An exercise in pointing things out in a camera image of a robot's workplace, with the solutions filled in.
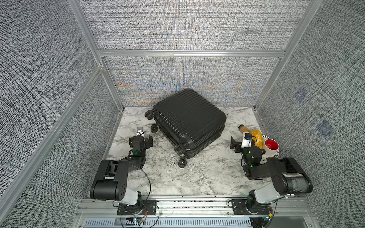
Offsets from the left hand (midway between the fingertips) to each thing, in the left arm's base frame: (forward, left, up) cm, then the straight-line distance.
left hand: (144, 134), depth 93 cm
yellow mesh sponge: (-5, -73, 0) cm, 74 cm away
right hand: (-4, -61, +4) cm, 62 cm away
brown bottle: (+6, -70, -6) cm, 70 cm away
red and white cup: (-13, -80, -1) cm, 81 cm away
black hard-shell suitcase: (-1, -29, +12) cm, 32 cm away
